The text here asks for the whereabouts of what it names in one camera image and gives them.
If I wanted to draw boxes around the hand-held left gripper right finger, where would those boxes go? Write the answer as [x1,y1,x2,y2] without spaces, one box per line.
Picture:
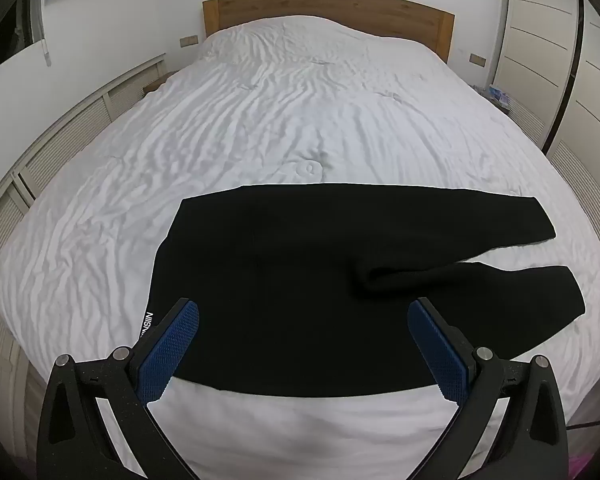
[406,297,568,480]

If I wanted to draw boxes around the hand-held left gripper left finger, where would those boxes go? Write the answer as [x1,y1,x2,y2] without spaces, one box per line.
[36,297,201,480]

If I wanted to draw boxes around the black pants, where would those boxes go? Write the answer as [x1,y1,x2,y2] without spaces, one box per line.
[141,183,587,397]

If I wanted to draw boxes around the white sliding wardrobe doors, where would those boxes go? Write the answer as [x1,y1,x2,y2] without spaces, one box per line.
[490,0,600,261]

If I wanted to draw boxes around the white slatted cabinet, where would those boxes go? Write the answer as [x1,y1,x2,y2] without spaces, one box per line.
[0,55,167,480]

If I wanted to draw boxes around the wooden nightstand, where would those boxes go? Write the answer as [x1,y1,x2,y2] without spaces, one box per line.
[142,71,173,95]

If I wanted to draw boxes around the wooden headboard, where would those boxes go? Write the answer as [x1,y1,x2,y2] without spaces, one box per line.
[202,0,455,63]

